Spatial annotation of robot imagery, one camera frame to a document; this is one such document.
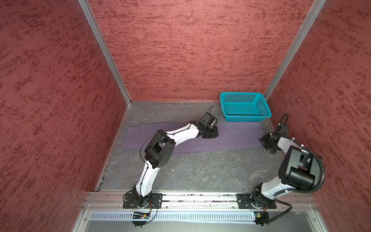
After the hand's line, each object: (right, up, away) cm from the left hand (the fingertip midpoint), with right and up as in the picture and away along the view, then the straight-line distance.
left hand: (217, 136), depth 91 cm
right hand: (+29, -4, +2) cm, 30 cm away
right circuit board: (+18, -38, -20) cm, 47 cm away
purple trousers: (+11, 0, +9) cm, 14 cm away
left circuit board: (-44, -38, -18) cm, 60 cm away
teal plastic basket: (+28, +21, +27) cm, 44 cm away
